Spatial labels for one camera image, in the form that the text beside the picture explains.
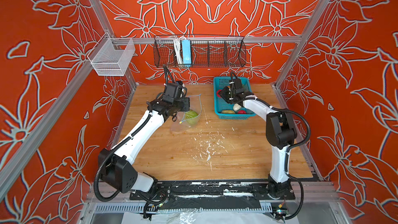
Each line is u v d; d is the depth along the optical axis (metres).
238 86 0.76
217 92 0.97
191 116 0.92
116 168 0.39
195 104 0.98
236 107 1.04
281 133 0.53
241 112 0.98
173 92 0.58
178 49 0.89
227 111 0.97
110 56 0.94
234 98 0.76
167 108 0.54
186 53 0.90
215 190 0.74
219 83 1.13
